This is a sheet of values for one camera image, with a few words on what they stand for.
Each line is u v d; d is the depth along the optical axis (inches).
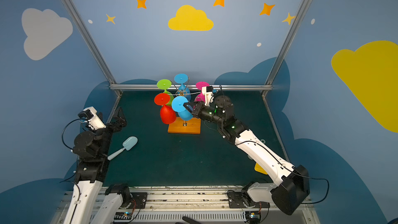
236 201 29.2
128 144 36.9
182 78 32.3
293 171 16.3
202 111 23.8
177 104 26.6
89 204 17.7
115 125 23.3
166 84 30.9
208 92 25.1
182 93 35.7
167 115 31.2
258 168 33.1
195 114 23.1
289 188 15.1
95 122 22.0
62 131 21.9
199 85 31.4
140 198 29.3
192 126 39.8
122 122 24.2
